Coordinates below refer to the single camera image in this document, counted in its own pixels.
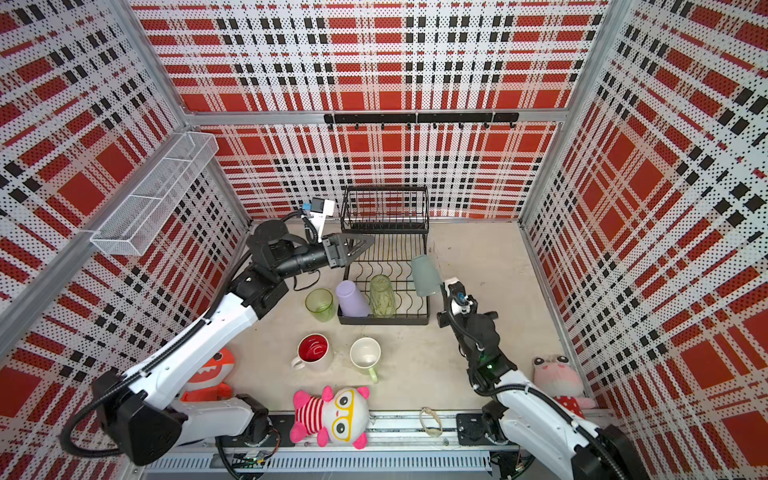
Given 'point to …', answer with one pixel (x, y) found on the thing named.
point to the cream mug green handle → (365, 353)
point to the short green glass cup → (320, 302)
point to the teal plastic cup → (426, 277)
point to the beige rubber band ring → (433, 432)
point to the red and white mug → (314, 353)
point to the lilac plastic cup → (352, 302)
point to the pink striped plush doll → (339, 416)
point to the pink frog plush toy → (556, 375)
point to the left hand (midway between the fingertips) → (371, 245)
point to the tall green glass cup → (382, 297)
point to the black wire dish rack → (398, 215)
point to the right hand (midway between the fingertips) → (444, 286)
